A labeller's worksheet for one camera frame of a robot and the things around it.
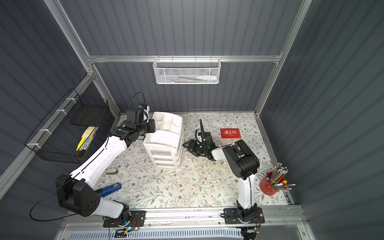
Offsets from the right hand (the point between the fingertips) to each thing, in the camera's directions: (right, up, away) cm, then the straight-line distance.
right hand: (186, 147), depth 94 cm
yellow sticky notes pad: (-49, +9, -20) cm, 54 cm away
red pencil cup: (+46, -16, -17) cm, 52 cm away
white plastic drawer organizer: (-10, +4, -16) cm, 20 cm away
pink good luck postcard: (+27, +2, +10) cm, 29 cm away
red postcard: (+31, +8, +14) cm, 35 cm away
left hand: (-16, +15, -13) cm, 25 cm away
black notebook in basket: (-53, +19, -12) cm, 58 cm away
